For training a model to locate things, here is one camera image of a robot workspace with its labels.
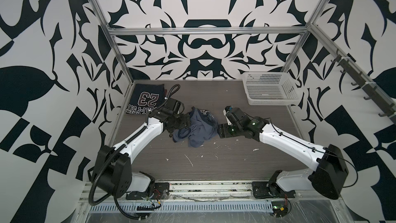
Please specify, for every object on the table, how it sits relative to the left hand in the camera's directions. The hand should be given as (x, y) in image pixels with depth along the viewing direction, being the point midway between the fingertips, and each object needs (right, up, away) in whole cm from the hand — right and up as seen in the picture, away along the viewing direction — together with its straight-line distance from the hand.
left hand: (185, 120), depth 84 cm
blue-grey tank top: (+9, -3, -1) cm, 10 cm away
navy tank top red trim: (-29, +12, +21) cm, 37 cm away
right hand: (+19, -4, -3) cm, 20 cm away
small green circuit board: (+44, -38, -13) cm, 59 cm away
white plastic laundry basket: (+60, +19, +31) cm, 70 cm away
